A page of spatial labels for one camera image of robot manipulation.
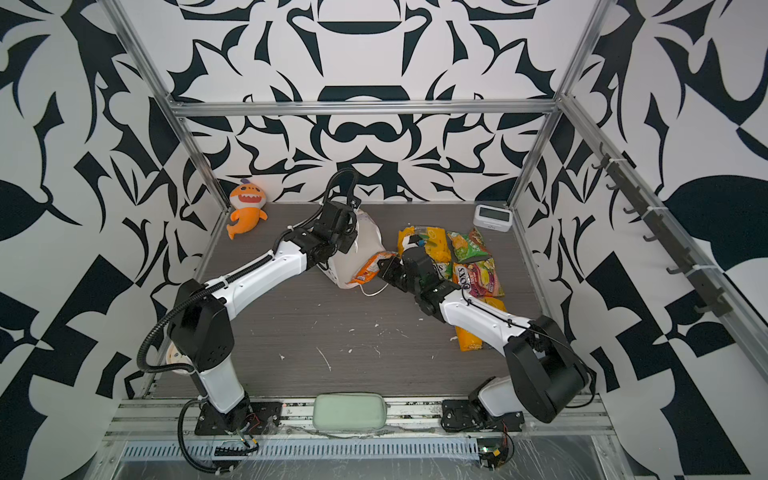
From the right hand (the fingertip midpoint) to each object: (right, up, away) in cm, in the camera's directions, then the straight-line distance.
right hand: (377, 261), depth 83 cm
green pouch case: (-6, -35, -10) cm, 37 cm away
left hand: (-10, +12, +3) cm, 16 cm away
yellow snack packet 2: (+25, -22, 0) cm, 33 cm away
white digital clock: (+42, +13, +29) cm, 53 cm away
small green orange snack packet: (+30, +3, +21) cm, 37 cm away
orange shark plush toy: (-48, +20, +28) cm, 59 cm away
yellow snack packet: (+19, +5, +21) cm, 28 cm away
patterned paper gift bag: (-10, -2, +12) cm, 16 cm away
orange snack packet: (-2, -3, +3) cm, 5 cm away
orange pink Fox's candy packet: (+32, -7, +13) cm, 36 cm away
